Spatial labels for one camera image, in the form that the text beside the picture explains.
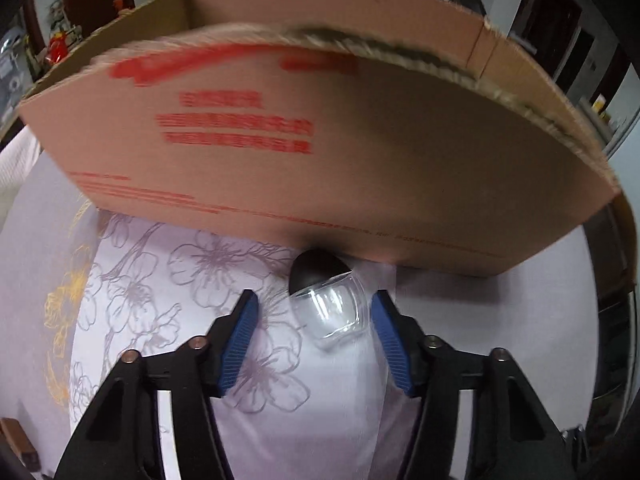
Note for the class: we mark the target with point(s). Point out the brown cardboard box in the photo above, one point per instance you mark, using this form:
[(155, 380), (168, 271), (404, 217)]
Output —
[(409, 132)]

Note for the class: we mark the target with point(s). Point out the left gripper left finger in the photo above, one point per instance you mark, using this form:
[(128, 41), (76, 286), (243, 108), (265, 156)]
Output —
[(118, 437)]

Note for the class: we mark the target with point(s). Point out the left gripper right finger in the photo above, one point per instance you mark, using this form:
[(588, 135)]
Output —
[(512, 435)]

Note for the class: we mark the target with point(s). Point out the white covered chair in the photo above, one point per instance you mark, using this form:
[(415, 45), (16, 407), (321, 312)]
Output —
[(16, 163)]

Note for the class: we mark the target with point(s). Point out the white floral table mat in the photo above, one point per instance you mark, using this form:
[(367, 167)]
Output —
[(295, 411)]

